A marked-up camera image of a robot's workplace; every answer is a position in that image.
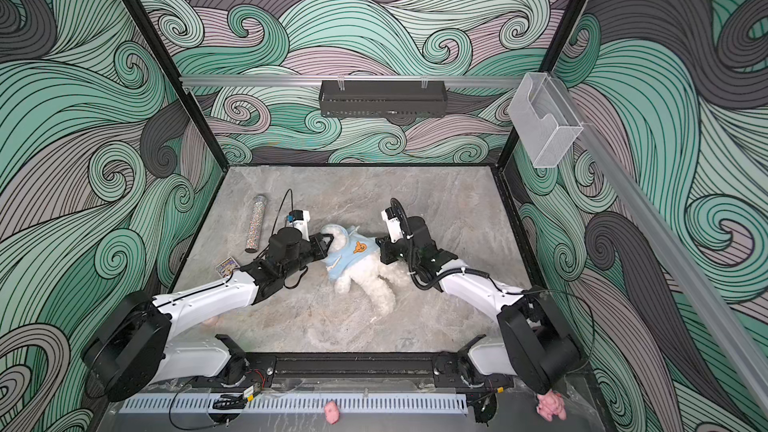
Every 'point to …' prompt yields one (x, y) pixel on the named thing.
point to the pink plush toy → (551, 404)
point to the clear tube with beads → (257, 215)
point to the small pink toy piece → (331, 412)
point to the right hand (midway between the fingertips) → (379, 239)
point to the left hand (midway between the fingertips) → (334, 233)
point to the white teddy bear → (377, 280)
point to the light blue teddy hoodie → (349, 246)
